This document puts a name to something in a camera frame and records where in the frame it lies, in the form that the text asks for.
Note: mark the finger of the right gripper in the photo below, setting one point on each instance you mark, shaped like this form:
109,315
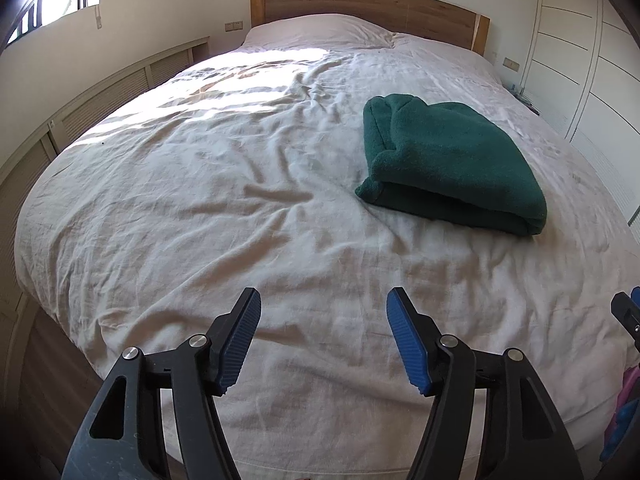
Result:
626,310

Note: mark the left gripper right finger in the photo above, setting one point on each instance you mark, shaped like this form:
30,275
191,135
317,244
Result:
523,436

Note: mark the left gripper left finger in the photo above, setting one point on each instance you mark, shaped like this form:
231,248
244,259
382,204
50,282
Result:
123,435

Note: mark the dark green knit sweater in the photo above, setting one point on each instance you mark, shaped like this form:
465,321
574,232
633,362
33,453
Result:
447,162

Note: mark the white wardrobe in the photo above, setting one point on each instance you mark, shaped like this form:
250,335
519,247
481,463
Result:
582,75

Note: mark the white bed sheet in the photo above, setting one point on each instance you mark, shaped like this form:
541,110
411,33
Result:
242,171

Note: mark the louvered radiator cover cabinet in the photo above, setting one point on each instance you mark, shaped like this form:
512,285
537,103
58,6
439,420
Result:
64,127

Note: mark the wooden headboard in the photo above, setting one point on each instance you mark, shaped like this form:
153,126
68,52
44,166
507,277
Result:
428,19

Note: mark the white pillow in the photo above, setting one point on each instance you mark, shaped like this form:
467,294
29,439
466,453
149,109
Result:
326,31

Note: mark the right wall switch plate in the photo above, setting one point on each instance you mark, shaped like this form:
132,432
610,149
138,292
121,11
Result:
511,65

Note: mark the wall switch plate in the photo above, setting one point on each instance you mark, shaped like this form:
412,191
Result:
234,26
511,65

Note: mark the left wall switch plate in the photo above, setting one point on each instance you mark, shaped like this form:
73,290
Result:
234,26

